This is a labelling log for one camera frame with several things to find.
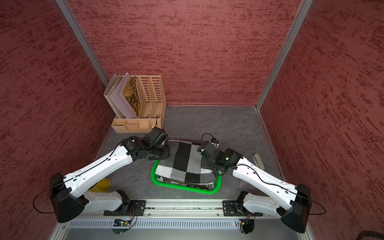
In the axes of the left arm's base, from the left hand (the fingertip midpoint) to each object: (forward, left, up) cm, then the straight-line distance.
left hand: (167, 157), depth 75 cm
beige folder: (+44, +38, +14) cm, 60 cm away
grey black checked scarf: (-2, -10, -2) cm, 10 cm away
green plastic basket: (-6, +8, -7) cm, 12 cm away
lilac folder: (+35, +34, +11) cm, 50 cm away
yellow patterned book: (+44, +30, +4) cm, 53 cm away
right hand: (-4, -20, -2) cm, 20 cm away
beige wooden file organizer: (+53, +20, -5) cm, 57 cm away
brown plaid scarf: (-12, -21, -8) cm, 25 cm away
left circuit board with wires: (-27, +23, -17) cm, 39 cm away
